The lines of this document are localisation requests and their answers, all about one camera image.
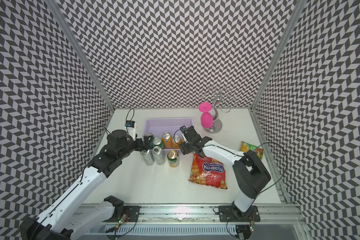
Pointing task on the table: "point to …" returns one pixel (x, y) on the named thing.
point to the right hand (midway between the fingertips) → (188, 145)
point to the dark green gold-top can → (173, 159)
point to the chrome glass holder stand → (222, 97)
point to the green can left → (149, 134)
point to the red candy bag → (208, 171)
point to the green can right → (155, 142)
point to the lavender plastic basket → (157, 127)
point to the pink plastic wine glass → (206, 119)
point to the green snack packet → (246, 147)
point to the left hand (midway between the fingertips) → (144, 137)
